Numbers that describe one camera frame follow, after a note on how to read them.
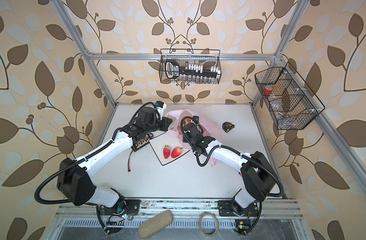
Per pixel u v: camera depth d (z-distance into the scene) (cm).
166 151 89
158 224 68
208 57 91
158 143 97
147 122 62
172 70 85
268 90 87
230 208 73
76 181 41
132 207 74
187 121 105
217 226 67
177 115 77
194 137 65
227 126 105
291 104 73
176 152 89
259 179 43
